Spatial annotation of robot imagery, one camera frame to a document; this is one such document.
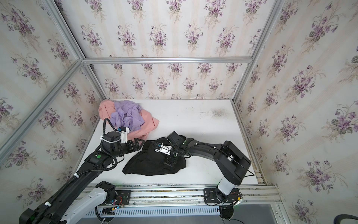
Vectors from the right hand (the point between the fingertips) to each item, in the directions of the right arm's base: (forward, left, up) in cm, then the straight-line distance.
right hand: (164, 156), depth 84 cm
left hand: (+5, +14, +11) cm, 19 cm away
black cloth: (-3, +11, +2) cm, 12 cm away
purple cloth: (+32, +29, +5) cm, 43 cm away
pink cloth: (+38, +46, +5) cm, 60 cm away
